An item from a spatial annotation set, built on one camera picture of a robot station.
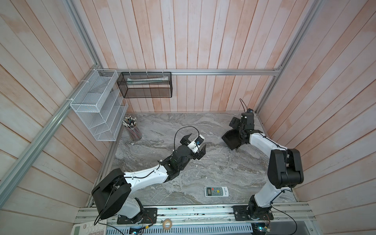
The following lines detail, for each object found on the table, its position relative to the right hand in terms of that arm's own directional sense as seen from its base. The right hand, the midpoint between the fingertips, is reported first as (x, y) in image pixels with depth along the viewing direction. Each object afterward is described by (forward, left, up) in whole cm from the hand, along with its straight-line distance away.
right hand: (238, 120), depth 96 cm
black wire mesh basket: (+21, +69, +14) cm, 73 cm away
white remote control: (-42, +18, -13) cm, 47 cm away
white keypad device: (-61, +81, -11) cm, 101 cm away
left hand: (-21, +28, +6) cm, 35 cm away
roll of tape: (-59, +45, -13) cm, 75 cm away
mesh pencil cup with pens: (-7, +70, +4) cm, 71 cm away
